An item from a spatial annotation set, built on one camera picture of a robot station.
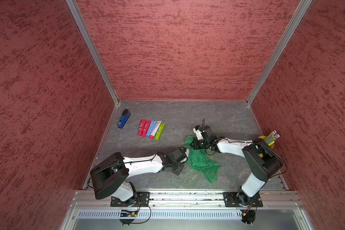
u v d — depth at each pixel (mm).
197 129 868
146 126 1031
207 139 741
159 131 1003
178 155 668
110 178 428
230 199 741
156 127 1027
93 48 874
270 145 836
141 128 1019
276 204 740
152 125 1033
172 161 656
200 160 851
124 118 1065
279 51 897
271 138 818
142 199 744
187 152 896
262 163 472
